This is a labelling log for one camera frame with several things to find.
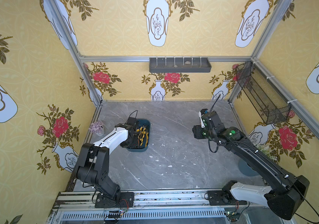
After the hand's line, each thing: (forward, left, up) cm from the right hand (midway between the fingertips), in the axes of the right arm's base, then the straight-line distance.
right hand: (196, 130), depth 77 cm
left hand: (-1, +38, -17) cm, 42 cm away
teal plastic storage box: (+16, +31, -18) cm, 40 cm away
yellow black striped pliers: (+9, +33, -17) cm, 39 cm away
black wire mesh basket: (+19, -45, +4) cm, 49 cm away
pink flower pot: (+7, +62, -11) cm, 63 cm away
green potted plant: (-2, -47, -13) cm, 49 cm away
